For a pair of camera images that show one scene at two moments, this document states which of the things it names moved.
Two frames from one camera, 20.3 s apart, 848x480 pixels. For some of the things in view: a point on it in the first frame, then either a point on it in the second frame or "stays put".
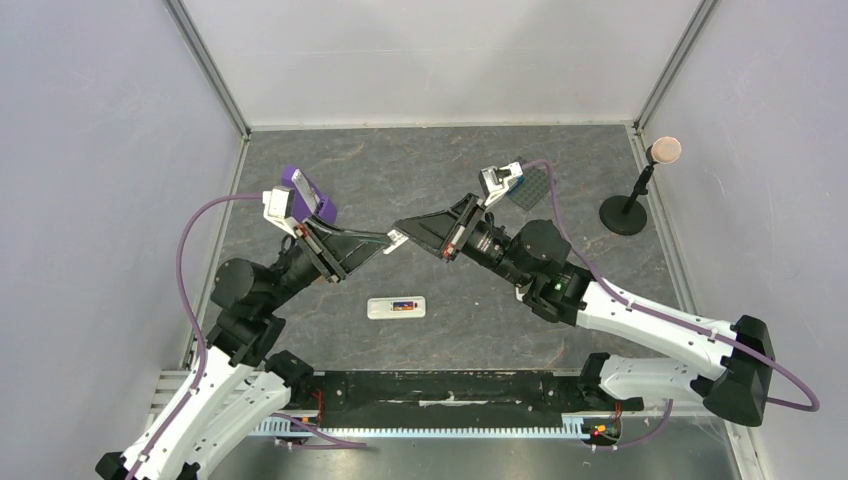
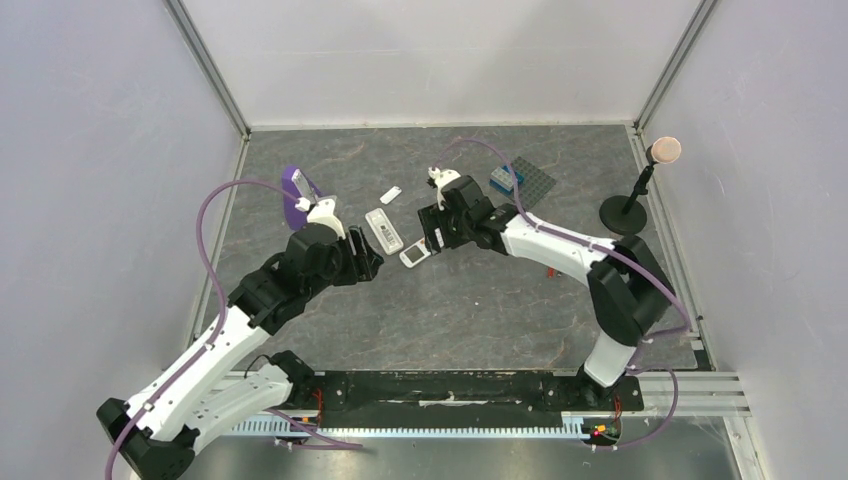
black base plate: x=455 y=398 stays put
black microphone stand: x=625 y=215 stays put
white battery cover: x=398 y=239 → x=390 y=195
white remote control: x=396 y=308 → x=383 y=231
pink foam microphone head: x=666 y=150 stays put
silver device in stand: x=308 y=194 stays put
